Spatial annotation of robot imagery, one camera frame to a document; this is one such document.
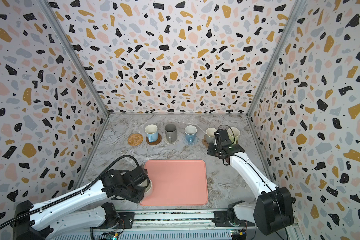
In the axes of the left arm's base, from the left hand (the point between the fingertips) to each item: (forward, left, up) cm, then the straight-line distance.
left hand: (145, 196), depth 73 cm
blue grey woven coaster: (+36, -21, -9) cm, 43 cm away
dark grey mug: (+39, -11, 0) cm, 40 cm away
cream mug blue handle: (+41, +2, -1) cm, 41 cm away
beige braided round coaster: (+36, -9, -9) cm, 38 cm away
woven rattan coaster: (+40, +16, -10) cm, 45 cm away
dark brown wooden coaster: (+37, +1, -9) cm, 38 cm away
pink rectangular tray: (+8, -15, -6) cm, 18 cm away
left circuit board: (-15, +15, -9) cm, 23 cm away
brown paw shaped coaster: (+37, -33, -9) cm, 51 cm away
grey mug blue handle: (+42, -23, -3) cm, 48 cm away
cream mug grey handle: (+36, -36, 0) cm, 51 cm away
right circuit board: (-16, -45, -10) cm, 49 cm away
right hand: (+25, -34, +6) cm, 43 cm away
